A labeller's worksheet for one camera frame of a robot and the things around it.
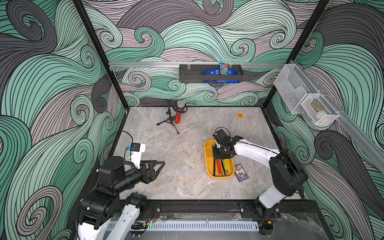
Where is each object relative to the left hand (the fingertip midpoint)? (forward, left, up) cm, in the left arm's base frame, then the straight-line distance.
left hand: (160, 161), depth 59 cm
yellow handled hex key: (+11, -34, -29) cm, 46 cm away
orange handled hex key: (+11, -31, -28) cm, 43 cm away
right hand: (+16, -29, -27) cm, 43 cm away
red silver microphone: (+40, -6, -6) cm, 41 cm away
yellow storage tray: (+23, -24, -26) cm, 42 cm away
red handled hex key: (+8, -29, -26) cm, 39 cm away
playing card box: (+6, -41, -27) cm, 50 cm away
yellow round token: (+51, -52, -29) cm, 79 cm away
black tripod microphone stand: (+41, 0, -9) cm, 42 cm away
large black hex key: (+9, -27, -28) cm, 40 cm away
